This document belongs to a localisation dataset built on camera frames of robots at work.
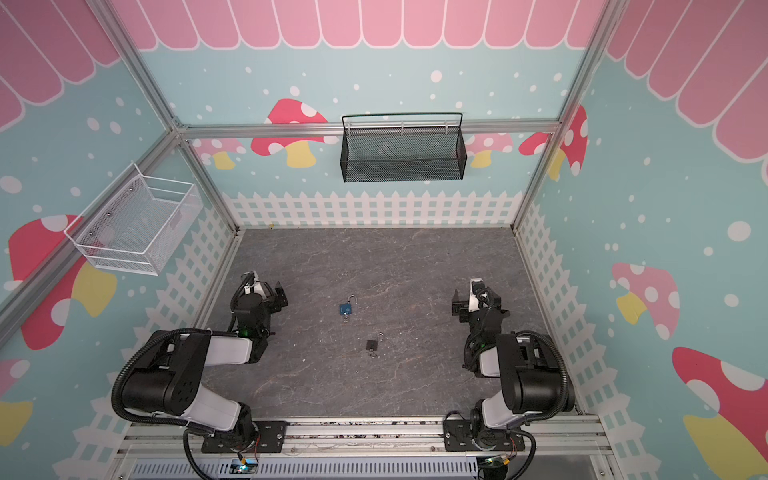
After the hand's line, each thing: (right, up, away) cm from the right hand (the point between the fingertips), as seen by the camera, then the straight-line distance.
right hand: (473, 288), depth 91 cm
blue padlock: (-40, -7, +6) cm, 41 cm away
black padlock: (-31, -17, -1) cm, 35 cm away
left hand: (-64, -1, +3) cm, 64 cm away
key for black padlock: (-30, -19, -3) cm, 36 cm away
